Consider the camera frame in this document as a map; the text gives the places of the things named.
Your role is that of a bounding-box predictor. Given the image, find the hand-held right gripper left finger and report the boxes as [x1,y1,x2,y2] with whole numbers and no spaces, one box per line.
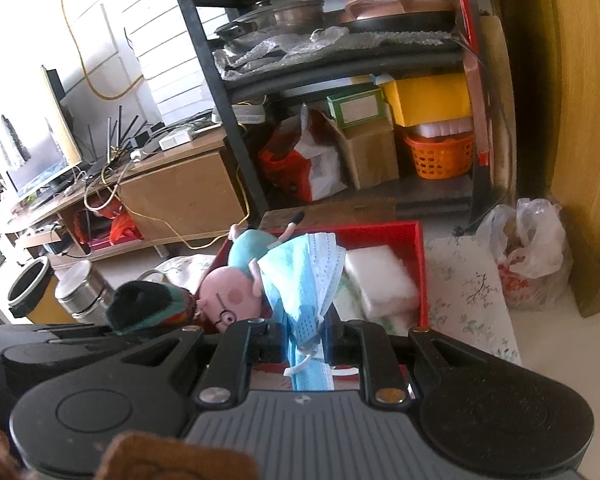
[67,320,285,407]

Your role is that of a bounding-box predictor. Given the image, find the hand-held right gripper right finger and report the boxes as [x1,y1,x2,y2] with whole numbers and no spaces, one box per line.
[330,321,512,407]

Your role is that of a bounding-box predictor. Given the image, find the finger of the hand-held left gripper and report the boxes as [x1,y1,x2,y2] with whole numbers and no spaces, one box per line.
[2,323,131,367]

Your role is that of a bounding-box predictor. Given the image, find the pink pig plush toy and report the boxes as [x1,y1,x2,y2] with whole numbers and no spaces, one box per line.
[195,212,307,334]

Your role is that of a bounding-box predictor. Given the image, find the blue face mask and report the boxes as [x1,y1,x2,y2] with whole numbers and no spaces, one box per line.
[260,232,349,392]

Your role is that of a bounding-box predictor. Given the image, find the striped knit sock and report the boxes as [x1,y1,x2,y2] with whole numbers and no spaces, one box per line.
[106,282,199,337]

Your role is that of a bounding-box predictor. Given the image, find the red cardboard box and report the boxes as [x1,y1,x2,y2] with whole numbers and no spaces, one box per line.
[200,220,429,391]

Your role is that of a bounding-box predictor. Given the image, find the yellow printed cup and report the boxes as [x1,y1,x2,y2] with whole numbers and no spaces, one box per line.
[7,256,59,324]

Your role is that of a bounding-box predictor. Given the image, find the stainless steel thermos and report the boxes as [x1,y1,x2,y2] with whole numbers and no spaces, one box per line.
[55,260,116,325]

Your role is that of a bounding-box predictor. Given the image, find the small red plastic bag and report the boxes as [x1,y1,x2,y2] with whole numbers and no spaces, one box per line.
[109,210,144,244]

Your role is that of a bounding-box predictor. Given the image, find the wooden media desk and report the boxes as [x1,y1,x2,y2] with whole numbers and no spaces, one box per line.
[0,110,249,262]

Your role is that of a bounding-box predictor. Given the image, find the computer monitor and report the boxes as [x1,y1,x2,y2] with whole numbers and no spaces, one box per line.
[0,65,84,202]

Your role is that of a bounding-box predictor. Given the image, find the brown cardboard box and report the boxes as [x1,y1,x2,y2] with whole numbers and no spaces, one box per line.
[325,110,401,191]

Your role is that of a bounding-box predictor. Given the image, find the red white plastic bag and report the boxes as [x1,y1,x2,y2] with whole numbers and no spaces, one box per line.
[257,105,349,204]

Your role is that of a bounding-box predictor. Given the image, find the orange plastic basket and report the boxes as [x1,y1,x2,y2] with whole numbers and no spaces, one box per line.
[404,130,476,180]

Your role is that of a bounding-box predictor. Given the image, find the black router with antennas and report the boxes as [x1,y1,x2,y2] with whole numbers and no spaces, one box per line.
[75,105,149,167]

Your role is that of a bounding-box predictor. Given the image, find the clear plastic containers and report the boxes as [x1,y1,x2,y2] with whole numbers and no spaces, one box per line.
[412,119,474,140]

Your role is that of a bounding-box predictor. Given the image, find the white power adapter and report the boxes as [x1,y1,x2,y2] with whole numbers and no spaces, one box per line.
[232,102,267,124]

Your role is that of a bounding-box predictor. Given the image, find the black metal shelf rack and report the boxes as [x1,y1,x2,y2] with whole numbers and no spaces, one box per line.
[162,0,519,229]

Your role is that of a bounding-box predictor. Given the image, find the green box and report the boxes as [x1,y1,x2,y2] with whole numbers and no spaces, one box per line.
[326,87,389,127]

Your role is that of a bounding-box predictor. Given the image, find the yellow box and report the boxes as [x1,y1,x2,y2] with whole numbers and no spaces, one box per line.
[382,72,473,128]

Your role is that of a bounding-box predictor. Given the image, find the bubble wrap sheet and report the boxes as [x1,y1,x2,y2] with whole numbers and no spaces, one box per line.
[214,26,454,82]

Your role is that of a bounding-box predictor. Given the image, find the wooden cabinet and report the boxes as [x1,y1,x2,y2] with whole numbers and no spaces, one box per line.
[495,0,600,319]

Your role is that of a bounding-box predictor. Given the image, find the black frying pan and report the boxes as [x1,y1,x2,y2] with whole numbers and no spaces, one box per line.
[337,10,456,35]

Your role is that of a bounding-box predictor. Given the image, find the red flat board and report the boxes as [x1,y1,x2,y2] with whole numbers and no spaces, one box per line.
[447,0,492,167]

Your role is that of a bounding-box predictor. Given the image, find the steel pan with lid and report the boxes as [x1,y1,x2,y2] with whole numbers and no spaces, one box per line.
[215,0,327,44]

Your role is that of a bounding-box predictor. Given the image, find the brown clay pot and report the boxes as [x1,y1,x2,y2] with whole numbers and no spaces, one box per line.
[344,0,407,24]

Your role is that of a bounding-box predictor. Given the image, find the yellow cable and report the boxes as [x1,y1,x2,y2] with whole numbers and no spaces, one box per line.
[54,0,147,102]

